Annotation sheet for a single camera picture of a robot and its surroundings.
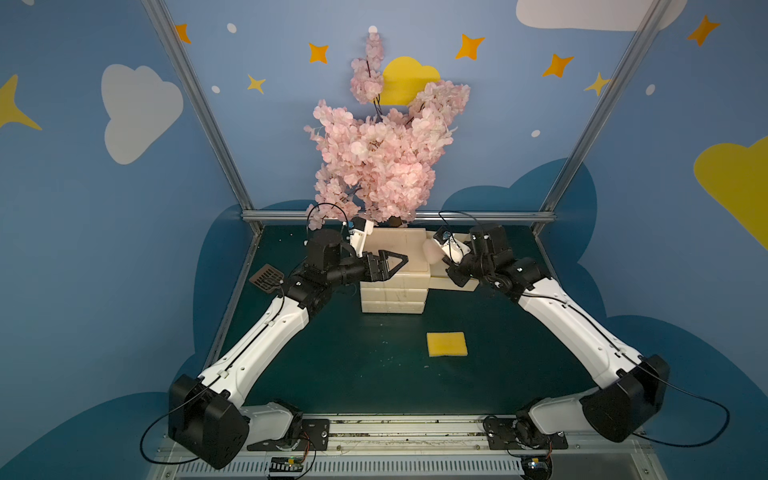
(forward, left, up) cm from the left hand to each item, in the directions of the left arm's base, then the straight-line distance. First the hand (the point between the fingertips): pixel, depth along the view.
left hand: (399, 255), depth 70 cm
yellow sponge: (-9, -16, -31) cm, 36 cm away
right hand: (+7, -15, -6) cm, 18 cm away
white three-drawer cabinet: (+2, -3, -19) cm, 19 cm away
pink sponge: (+5, -10, -5) cm, 12 cm away
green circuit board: (-39, +27, -35) cm, 59 cm away
